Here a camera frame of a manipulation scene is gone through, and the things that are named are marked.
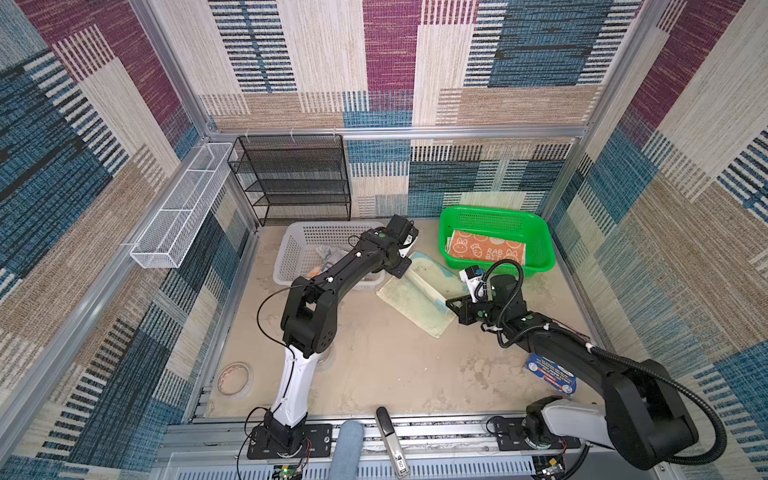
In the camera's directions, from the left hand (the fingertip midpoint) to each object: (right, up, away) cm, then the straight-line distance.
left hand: (397, 260), depth 95 cm
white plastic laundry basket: (-32, +4, +16) cm, 37 cm away
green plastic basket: (+47, +12, +20) cm, 53 cm away
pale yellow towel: (+8, -11, -1) cm, 13 cm away
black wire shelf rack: (-37, +29, +13) cm, 49 cm away
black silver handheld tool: (-2, -41, -25) cm, 48 cm away
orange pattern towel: (+31, +4, +12) cm, 33 cm away
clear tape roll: (-44, -33, -13) cm, 56 cm away
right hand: (+15, -13, -9) cm, 22 cm away
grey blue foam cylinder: (-12, -44, -25) cm, 52 cm away
